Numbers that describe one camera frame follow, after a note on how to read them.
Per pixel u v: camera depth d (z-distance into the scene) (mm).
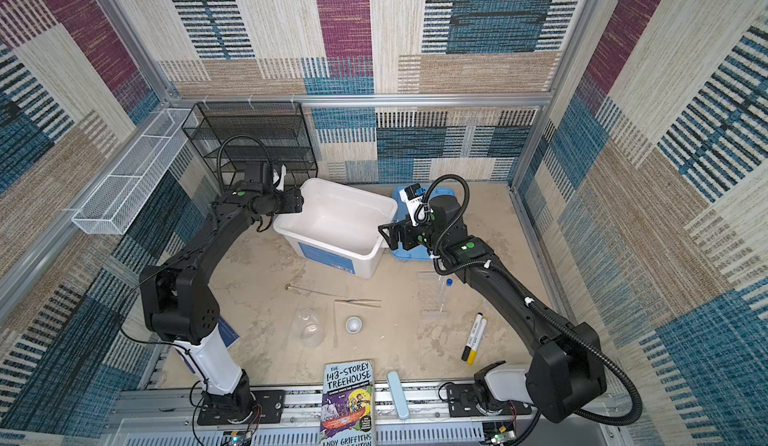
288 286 940
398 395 724
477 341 824
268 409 733
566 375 402
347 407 714
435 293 906
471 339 828
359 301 916
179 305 477
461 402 729
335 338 849
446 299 870
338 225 1039
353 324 852
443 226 587
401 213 912
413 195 674
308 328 862
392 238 701
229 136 714
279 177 747
